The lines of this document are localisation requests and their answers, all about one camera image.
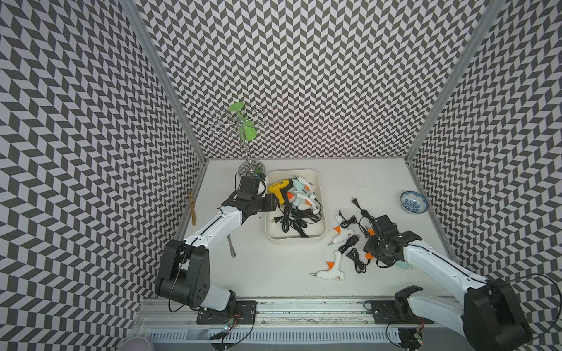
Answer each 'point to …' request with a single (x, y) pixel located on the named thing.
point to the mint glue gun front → (403, 265)
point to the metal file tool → (233, 254)
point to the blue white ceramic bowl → (413, 202)
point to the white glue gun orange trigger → (304, 201)
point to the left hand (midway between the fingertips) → (273, 201)
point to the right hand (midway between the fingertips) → (371, 254)
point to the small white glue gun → (342, 233)
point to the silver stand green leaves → (244, 129)
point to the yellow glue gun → (275, 189)
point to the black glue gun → (285, 187)
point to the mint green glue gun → (299, 186)
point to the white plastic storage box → (301, 215)
